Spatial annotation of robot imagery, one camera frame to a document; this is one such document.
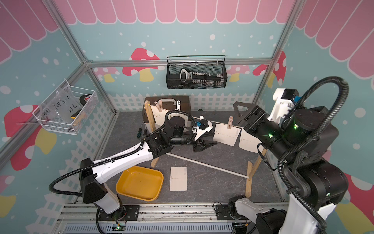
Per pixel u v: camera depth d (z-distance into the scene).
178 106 0.59
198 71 0.92
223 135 0.62
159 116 0.67
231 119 0.56
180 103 1.16
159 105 0.60
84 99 0.80
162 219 0.73
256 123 0.35
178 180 0.85
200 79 0.88
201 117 0.59
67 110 0.70
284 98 0.35
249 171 0.88
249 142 0.61
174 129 0.50
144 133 1.06
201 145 0.57
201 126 0.52
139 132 1.06
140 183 0.82
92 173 0.43
